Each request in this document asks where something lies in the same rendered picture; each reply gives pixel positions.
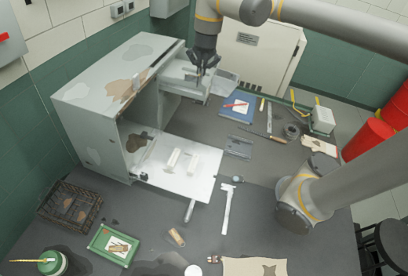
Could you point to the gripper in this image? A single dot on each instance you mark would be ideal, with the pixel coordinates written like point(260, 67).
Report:
point(206, 42)

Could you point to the grey metal coupon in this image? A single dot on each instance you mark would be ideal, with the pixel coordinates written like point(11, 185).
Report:
point(192, 77)

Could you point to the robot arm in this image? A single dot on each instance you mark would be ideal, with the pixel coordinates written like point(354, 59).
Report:
point(334, 18)

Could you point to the grey cabinet drawer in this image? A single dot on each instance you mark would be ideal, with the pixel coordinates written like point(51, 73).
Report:
point(178, 83)

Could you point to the white turn-button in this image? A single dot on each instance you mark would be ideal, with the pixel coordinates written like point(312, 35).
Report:
point(135, 81)

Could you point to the white rack bar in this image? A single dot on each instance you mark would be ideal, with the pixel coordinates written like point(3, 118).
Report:
point(193, 164)
point(174, 158)

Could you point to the white drop-front flap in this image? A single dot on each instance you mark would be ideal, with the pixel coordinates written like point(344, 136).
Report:
point(188, 172)

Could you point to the grey metal cabinet body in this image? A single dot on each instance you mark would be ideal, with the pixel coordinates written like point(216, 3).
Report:
point(95, 115)

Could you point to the black flap latch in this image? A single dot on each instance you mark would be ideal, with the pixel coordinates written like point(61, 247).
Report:
point(144, 176)

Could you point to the red pencil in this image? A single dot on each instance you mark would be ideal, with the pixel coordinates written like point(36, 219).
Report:
point(236, 105)

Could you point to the blue notebook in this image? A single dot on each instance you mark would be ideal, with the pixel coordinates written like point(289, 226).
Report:
point(237, 109)

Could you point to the yellow white marker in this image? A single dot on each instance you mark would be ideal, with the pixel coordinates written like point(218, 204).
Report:
point(261, 104)

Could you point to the green conduit pipe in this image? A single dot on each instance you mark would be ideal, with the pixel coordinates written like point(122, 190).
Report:
point(277, 98)

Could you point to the steel ruler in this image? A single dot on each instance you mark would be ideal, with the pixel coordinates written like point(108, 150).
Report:
point(269, 117)

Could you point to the small black dial gauge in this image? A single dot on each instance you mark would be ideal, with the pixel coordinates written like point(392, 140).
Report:
point(237, 178)

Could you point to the white junction box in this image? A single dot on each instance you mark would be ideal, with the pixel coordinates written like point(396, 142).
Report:
point(323, 118)

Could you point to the beige work glove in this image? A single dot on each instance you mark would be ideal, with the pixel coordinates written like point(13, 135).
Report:
point(318, 144)

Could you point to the grey metal cylinder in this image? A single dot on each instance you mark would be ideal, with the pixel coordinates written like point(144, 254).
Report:
point(189, 211)

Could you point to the steel vernier caliper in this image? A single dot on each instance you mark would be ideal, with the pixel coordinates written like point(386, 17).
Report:
point(227, 211)

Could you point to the red cylinder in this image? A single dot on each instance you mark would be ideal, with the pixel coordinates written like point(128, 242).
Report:
point(397, 106)
point(366, 139)

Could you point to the small brown plug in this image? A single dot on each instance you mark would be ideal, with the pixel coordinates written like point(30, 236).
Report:
point(214, 258)

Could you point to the green tray with paper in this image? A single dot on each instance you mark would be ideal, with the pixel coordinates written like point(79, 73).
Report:
point(111, 246)

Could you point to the white round lid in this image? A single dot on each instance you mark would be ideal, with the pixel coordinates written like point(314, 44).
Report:
point(193, 271)

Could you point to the beige cloth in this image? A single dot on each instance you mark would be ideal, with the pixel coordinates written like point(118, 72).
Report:
point(251, 266)

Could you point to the black stool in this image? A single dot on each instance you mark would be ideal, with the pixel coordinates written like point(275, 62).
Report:
point(385, 249)

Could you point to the grey metal bracket plate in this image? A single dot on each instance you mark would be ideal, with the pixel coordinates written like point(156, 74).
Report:
point(239, 147)

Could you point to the grey wall socket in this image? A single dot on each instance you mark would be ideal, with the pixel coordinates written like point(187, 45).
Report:
point(129, 5)
point(117, 9)

